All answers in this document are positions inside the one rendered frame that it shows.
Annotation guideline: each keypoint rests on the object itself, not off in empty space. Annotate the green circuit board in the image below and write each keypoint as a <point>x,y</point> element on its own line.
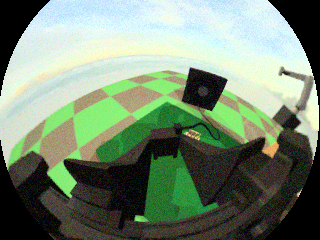
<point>170,194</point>

